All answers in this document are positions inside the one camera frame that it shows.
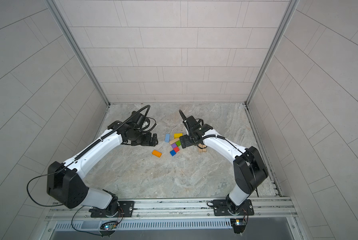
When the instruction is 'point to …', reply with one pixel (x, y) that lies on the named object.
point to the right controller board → (239, 225)
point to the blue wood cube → (172, 152)
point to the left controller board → (108, 226)
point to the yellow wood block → (177, 135)
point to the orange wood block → (156, 153)
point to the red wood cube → (176, 149)
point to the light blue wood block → (167, 137)
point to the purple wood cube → (173, 145)
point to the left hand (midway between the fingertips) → (155, 140)
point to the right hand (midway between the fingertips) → (187, 141)
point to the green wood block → (178, 143)
